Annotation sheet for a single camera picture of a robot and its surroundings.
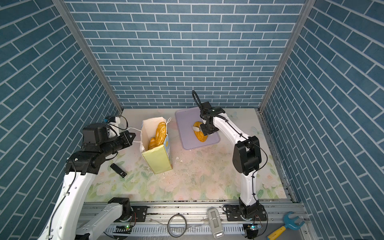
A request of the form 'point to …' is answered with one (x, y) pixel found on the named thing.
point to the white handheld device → (215, 223)
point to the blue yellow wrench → (288, 223)
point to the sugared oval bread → (198, 133)
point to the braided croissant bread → (152, 144)
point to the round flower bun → (161, 133)
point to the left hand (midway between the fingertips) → (136, 133)
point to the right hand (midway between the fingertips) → (207, 129)
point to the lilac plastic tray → (186, 118)
